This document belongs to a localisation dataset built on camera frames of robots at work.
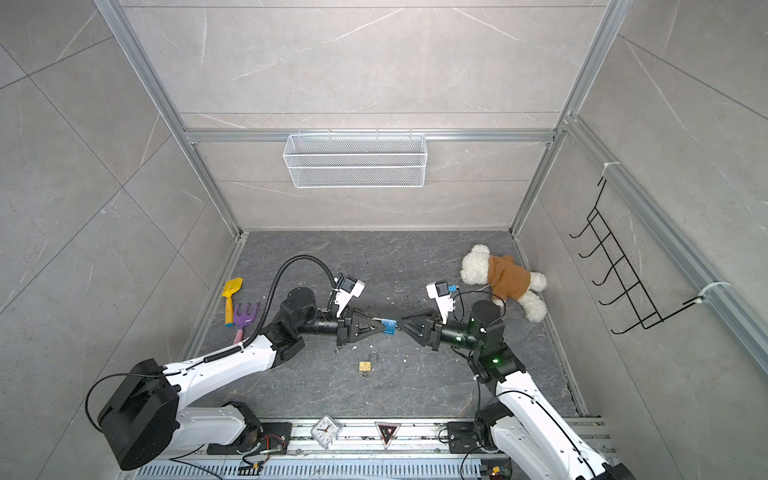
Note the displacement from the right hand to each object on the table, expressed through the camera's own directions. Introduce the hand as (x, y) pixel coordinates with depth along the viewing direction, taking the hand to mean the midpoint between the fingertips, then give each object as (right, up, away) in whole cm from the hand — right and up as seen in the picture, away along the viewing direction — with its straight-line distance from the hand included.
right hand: (402, 322), depth 69 cm
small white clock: (-19, -28, +4) cm, 35 cm away
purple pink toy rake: (-50, -5, +26) cm, 57 cm away
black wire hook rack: (+53, +18, +4) cm, 56 cm away
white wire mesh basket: (-15, +48, +32) cm, 60 cm away
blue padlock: (-3, 0, -3) cm, 4 cm away
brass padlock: (-10, -17, +17) cm, 26 cm away
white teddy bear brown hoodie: (+36, +8, +28) cm, 46 cm away
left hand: (-5, 0, -2) cm, 5 cm away
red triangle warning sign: (-4, -29, +6) cm, 30 cm away
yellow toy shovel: (-59, +4, +32) cm, 67 cm away
